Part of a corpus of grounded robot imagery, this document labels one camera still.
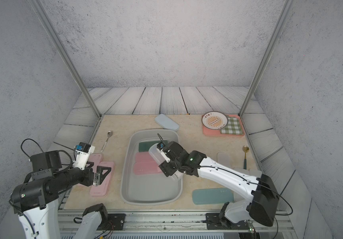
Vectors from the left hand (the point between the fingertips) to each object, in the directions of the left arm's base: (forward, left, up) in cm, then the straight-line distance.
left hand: (102, 165), depth 62 cm
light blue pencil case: (+48, -24, -27) cm, 61 cm away
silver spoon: (+38, +16, -28) cm, 50 cm away
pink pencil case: (+11, -14, -26) cm, 32 cm away
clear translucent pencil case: (+4, -24, -3) cm, 24 cm away
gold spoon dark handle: (+23, -77, -27) cm, 84 cm away
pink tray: (+40, -54, -29) cm, 73 cm away
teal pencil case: (-5, -50, -27) cm, 56 cm away
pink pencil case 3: (0, +8, -26) cm, 28 cm away
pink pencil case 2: (+19, -11, -29) cm, 36 cm away
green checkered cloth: (+42, -74, -27) cm, 89 cm away
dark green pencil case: (+29, -10, -30) cm, 43 cm away
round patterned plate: (+49, -61, -26) cm, 82 cm away
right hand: (+6, -26, -12) cm, 29 cm away
